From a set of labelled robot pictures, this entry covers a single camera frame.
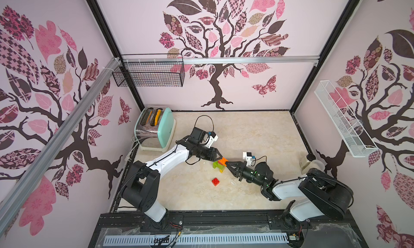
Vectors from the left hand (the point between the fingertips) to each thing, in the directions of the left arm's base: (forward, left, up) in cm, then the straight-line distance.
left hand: (217, 159), depth 83 cm
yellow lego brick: (-2, -3, -10) cm, 10 cm away
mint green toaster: (+18, +36, +5) cm, 40 cm away
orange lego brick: (-2, -3, +3) cm, 5 cm away
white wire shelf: (+3, -63, +15) cm, 65 cm away
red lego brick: (-8, +1, -9) cm, 13 cm away
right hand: (-4, -3, +2) cm, 6 cm away
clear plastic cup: (-1, -49, -5) cm, 49 cm away
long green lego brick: (-1, 0, -4) cm, 4 cm away
